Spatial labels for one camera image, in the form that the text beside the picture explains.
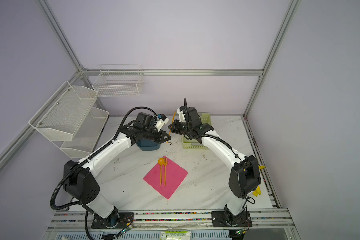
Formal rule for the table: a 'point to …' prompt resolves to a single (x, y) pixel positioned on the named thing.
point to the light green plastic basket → (195, 144)
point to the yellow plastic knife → (173, 120)
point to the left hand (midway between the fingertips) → (169, 138)
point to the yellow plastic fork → (165, 163)
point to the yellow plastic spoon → (161, 162)
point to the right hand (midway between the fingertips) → (167, 126)
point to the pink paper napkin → (175, 175)
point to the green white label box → (175, 235)
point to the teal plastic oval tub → (146, 145)
